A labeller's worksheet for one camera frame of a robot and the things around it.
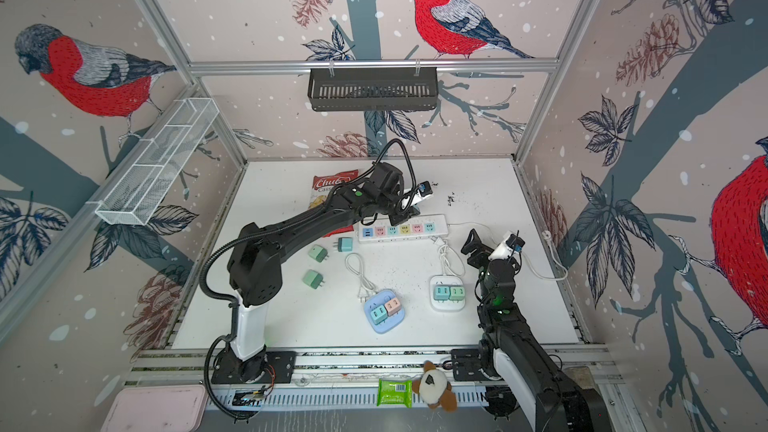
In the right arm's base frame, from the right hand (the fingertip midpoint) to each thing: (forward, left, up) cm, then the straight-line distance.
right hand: (483, 239), depth 83 cm
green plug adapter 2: (-10, +49, -9) cm, 51 cm away
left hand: (+7, +19, +6) cm, 21 cm away
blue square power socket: (-15, +30, -10) cm, 35 cm away
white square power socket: (-15, +10, -10) cm, 21 cm away
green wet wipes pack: (-36, +24, -11) cm, 45 cm away
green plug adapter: (-14, +8, -5) cm, 17 cm away
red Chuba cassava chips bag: (+24, +54, -7) cm, 59 cm away
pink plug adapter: (-18, +25, -5) cm, 32 cm away
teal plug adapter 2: (+3, +42, -10) cm, 43 cm away
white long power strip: (+9, +20, -10) cm, 24 cm away
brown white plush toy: (-35, +14, -10) cm, 39 cm away
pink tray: (-42, +77, -7) cm, 88 cm away
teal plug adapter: (-14, +12, -6) cm, 19 cm away
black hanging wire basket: (+51, +35, +17) cm, 64 cm away
